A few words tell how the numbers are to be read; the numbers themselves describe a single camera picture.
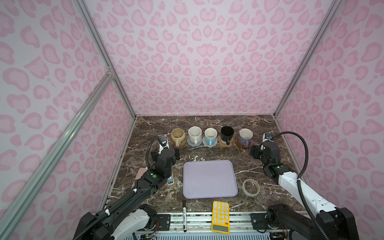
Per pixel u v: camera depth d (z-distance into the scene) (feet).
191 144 3.34
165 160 1.90
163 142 2.15
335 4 2.26
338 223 1.44
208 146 3.30
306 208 1.39
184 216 2.42
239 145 3.31
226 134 3.12
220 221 2.36
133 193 1.62
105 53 2.77
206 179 2.89
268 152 2.06
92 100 2.44
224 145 3.28
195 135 3.36
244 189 2.70
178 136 3.37
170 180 2.81
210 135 3.26
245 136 3.34
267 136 2.40
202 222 2.46
